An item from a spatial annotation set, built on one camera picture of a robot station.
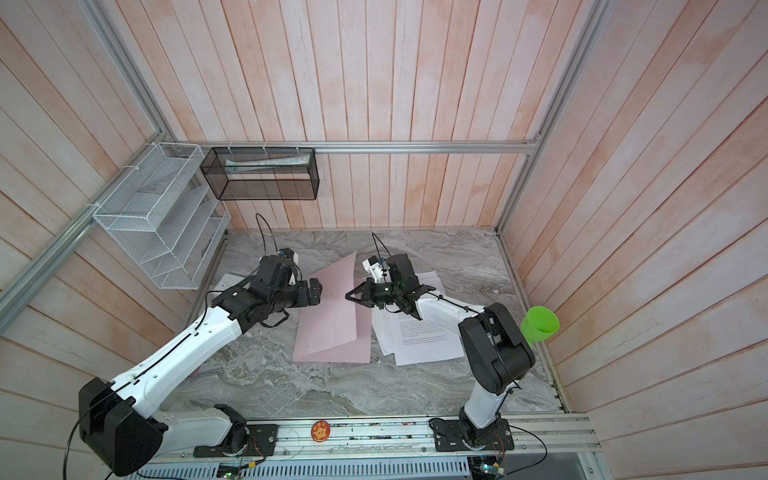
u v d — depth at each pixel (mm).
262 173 1050
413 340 906
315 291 720
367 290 780
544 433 761
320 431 746
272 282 584
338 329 791
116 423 376
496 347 492
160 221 712
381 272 820
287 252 709
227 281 1008
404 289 715
